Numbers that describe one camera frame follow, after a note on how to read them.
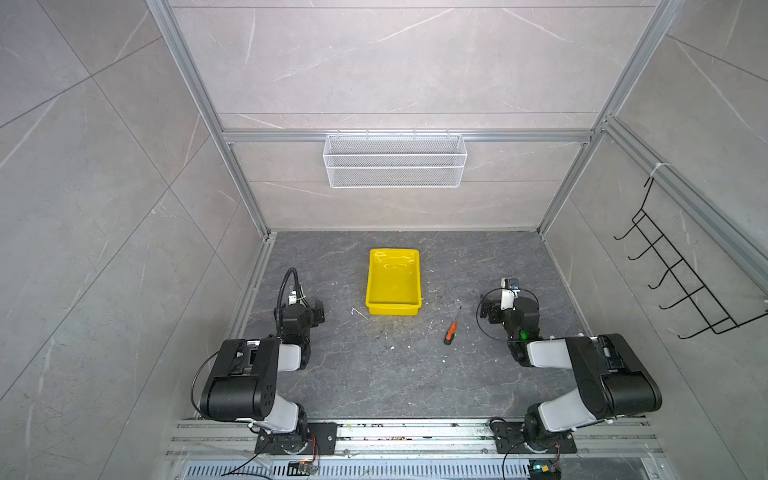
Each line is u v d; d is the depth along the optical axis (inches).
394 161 39.5
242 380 17.8
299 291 31.3
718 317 22.9
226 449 28.8
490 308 33.0
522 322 27.6
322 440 28.8
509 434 28.9
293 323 28.0
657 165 27.5
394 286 40.6
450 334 35.5
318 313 34.5
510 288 31.4
